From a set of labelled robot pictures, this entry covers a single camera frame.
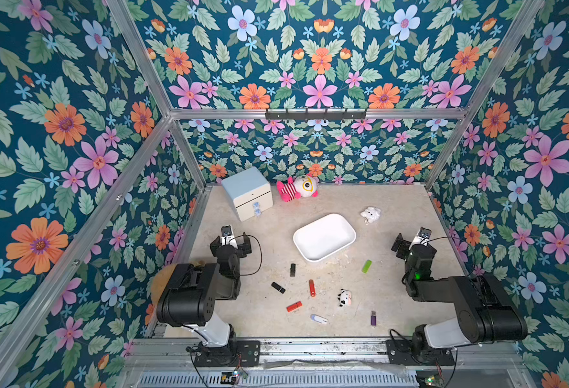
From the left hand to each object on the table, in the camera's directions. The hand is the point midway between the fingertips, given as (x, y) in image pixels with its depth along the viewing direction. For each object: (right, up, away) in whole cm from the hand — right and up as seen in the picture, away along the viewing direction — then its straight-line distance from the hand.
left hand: (232, 232), depth 92 cm
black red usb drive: (+18, -20, -4) cm, 27 cm away
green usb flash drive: (+52, -13, +1) cm, 54 cm away
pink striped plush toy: (+27, +20, +19) cm, 38 cm away
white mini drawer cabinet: (+6, +16, +5) cm, 18 cm away
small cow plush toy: (+42, -22, -9) cm, 48 cm away
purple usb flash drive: (+51, -28, -12) cm, 60 cm away
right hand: (+70, -1, -1) cm, 70 cm away
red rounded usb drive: (+31, -20, -5) cm, 37 cm away
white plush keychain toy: (+58, +7, +13) cm, 60 cm away
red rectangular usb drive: (+24, -25, -8) cm, 36 cm away
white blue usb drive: (+33, -28, -11) cm, 45 cm away
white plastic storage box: (+37, -3, +9) cm, 38 cm away
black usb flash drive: (+24, -14, -1) cm, 28 cm away
